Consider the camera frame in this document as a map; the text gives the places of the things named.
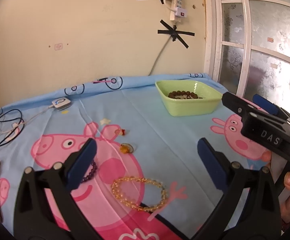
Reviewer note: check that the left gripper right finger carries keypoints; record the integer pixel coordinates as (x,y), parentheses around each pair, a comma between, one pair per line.
(260,217)

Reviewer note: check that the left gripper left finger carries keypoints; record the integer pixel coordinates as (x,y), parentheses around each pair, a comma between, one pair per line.
(33,218)

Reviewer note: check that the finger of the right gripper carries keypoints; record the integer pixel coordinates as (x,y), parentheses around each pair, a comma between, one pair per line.
(271,108)
(249,112)

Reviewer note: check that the green plastic tray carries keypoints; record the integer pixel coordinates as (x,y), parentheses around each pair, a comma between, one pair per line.
(188,98)

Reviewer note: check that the black tape cross lower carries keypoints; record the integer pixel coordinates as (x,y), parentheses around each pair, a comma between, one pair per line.
(174,33)

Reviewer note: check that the white small charger device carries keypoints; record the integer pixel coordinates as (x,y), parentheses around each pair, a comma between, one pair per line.
(61,103)

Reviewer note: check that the blue Peppa Pig bedsheet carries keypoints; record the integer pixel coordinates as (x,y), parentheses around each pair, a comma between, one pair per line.
(156,146)

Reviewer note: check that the small red amber earring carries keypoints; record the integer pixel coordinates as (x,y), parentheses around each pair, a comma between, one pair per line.
(120,131)

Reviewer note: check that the white power strip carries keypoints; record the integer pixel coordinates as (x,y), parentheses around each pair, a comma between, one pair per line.
(179,12)

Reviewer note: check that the white window frame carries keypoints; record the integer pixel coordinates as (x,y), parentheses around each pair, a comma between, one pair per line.
(248,47)

